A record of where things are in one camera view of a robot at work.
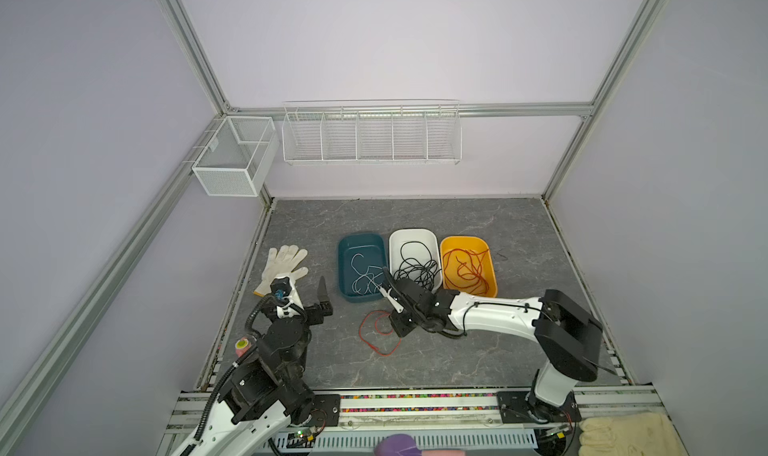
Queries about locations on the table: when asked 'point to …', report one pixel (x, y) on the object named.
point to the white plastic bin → (429, 237)
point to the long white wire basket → (371, 132)
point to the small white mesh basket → (236, 158)
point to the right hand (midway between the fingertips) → (392, 321)
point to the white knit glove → (282, 263)
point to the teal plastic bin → (362, 258)
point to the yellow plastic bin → (473, 244)
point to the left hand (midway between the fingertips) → (305, 285)
